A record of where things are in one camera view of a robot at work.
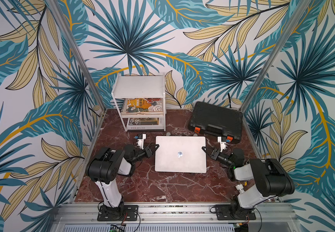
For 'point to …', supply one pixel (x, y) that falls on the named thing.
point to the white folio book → (146, 123)
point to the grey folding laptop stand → (168, 134)
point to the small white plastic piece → (240, 188)
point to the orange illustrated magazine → (142, 105)
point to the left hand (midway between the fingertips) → (158, 146)
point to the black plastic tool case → (217, 121)
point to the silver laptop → (183, 154)
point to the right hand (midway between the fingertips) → (195, 152)
